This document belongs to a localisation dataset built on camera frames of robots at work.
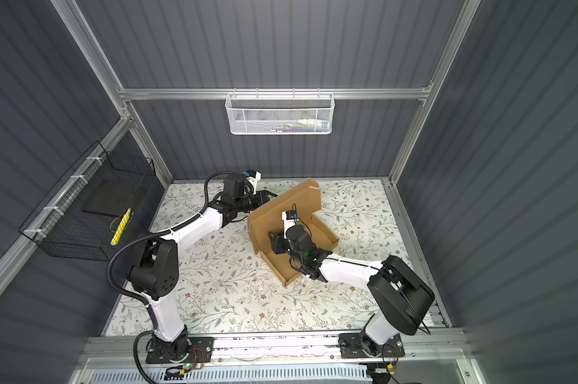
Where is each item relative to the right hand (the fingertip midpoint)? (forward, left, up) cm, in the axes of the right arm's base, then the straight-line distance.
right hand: (275, 234), depth 85 cm
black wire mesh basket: (-2, +57, +17) cm, 59 cm away
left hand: (+14, +1, +5) cm, 15 cm away
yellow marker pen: (-8, +45, +14) cm, 48 cm away
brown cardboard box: (+13, -11, +6) cm, 17 cm away
